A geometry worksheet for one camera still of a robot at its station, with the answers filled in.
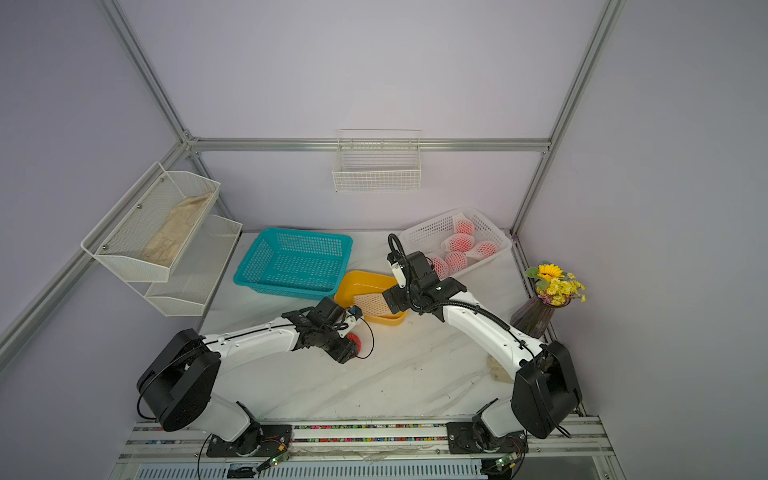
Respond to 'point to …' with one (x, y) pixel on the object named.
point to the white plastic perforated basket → (426, 236)
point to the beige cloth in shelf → (165, 244)
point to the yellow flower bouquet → (554, 287)
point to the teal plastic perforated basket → (297, 263)
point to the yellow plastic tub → (386, 319)
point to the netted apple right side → (484, 250)
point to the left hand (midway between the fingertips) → (347, 350)
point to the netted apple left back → (455, 261)
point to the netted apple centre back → (458, 242)
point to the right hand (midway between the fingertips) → (406, 291)
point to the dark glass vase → (534, 316)
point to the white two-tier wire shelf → (204, 256)
